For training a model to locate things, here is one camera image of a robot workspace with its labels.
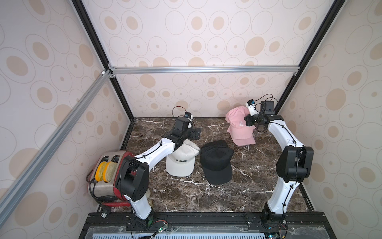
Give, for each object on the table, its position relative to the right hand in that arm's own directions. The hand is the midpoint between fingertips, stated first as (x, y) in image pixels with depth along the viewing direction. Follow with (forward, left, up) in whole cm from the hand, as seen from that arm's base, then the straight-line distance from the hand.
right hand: (243, 117), depth 94 cm
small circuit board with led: (-59, +43, -17) cm, 75 cm away
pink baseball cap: (+2, +5, -2) cm, 5 cm away
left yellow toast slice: (-42, +74, +2) cm, 85 cm away
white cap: (-27, +39, -13) cm, 49 cm away
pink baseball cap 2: (-10, +1, -6) cm, 12 cm away
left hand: (-11, +29, +1) cm, 31 cm away
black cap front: (-25, +18, -8) cm, 32 cm away
